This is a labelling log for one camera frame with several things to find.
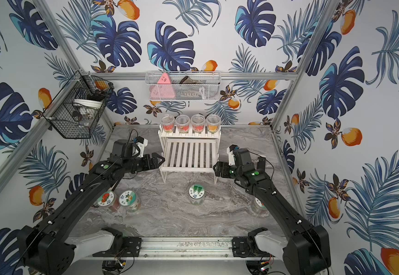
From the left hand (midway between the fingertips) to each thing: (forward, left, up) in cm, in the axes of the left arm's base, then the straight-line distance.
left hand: (158, 158), depth 76 cm
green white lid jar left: (-14, +13, -16) cm, 25 cm away
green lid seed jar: (-9, -18, -15) cm, 25 cm away
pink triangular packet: (+35, +3, +13) cm, 37 cm away
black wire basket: (+26, +53, 0) cm, 59 cm away
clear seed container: (+13, -10, +10) cm, 20 cm away
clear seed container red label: (+14, -17, +10) cm, 24 cm away
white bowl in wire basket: (+20, +35, +13) cm, 42 cm away
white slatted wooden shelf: (+12, -12, -11) cm, 20 cm away
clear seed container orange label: (+14, -23, +10) cm, 29 cm away
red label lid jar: (-13, -47, -17) cm, 52 cm away
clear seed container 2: (+13, -3, +10) cm, 17 cm away
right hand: (+2, -29, -7) cm, 30 cm away
